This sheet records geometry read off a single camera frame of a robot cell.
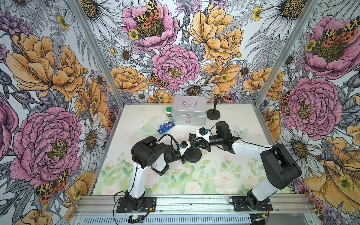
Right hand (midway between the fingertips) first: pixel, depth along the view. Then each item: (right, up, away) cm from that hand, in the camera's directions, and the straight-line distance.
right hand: (194, 145), depth 83 cm
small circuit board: (-32, -36, -10) cm, 49 cm away
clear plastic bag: (-31, +7, +22) cm, 39 cm away
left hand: (0, -6, +8) cm, 10 cm away
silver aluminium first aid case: (-3, +21, +22) cm, 31 cm away
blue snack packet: (-20, +9, +20) cm, 30 cm away
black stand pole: (-2, +5, -6) cm, 8 cm away
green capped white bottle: (-17, +20, +20) cm, 33 cm away
